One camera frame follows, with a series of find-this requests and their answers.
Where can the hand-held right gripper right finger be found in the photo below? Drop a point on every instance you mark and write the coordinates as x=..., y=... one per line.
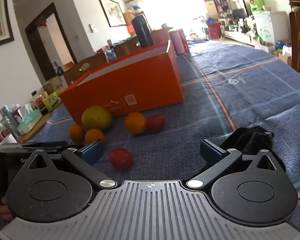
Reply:
x=210, y=152

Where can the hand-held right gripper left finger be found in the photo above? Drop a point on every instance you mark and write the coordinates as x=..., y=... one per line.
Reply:
x=92, y=152

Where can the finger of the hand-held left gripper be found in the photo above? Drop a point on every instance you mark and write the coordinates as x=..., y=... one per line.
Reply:
x=45, y=144

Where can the red tomato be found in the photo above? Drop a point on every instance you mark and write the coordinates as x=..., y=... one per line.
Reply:
x=120, y=158
x=156, y=123

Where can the person's left hand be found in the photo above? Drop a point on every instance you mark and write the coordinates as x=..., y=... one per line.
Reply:
x=5, y=211

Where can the small orange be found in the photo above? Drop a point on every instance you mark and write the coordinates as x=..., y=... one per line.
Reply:
x=76, y=132
x=93, y=135

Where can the white mug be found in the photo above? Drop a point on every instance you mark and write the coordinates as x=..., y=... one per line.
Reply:
x=7, y=139

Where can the teal tissue box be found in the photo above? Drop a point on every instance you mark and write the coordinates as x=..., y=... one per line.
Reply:
x=27, y=123

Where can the large yellow-green citrus fruit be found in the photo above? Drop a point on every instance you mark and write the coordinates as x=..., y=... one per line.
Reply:
x=96, y=117

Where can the clear bottle with black cap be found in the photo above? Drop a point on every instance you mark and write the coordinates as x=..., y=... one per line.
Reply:
x=38, y=103

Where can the green panda mug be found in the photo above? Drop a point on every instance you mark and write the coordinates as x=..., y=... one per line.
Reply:
x=52, y=102

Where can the glass jar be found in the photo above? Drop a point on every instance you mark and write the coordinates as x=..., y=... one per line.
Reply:
x=8, y=120

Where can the black fuzzy cloth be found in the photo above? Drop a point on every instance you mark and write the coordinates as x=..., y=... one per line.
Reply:
x=252, y=137

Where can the large orange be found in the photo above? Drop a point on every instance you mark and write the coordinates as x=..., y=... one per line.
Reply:
x=135, y=122

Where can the brown cardboard box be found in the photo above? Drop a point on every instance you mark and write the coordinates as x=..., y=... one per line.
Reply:
x=53, y=85

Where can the blue patterned tablecloth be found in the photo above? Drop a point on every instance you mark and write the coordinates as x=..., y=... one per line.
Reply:
x=240, y=85

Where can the orange cardboard box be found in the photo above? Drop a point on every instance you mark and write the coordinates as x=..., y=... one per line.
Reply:
x=130, y=85

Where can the pink canister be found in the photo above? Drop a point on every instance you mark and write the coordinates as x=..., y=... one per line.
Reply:
x=178, y=42

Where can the red basket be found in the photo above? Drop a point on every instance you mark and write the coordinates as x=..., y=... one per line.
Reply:
x=214, y=30

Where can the black thermos flask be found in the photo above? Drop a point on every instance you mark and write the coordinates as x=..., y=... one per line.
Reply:
x=142, y=30

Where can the white cabinet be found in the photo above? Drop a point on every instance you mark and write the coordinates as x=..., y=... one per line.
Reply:
x=270, y=27

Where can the television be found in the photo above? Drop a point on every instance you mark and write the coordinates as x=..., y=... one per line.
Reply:
x=240, y=14

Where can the tall bookshelf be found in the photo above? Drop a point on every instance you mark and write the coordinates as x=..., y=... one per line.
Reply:
x=221, y=1

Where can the white wall switch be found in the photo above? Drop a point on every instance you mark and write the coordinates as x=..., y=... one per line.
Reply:
x=93, y=28

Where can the framed wall painting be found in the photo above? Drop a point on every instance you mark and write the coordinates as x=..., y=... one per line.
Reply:
x=112, y=10

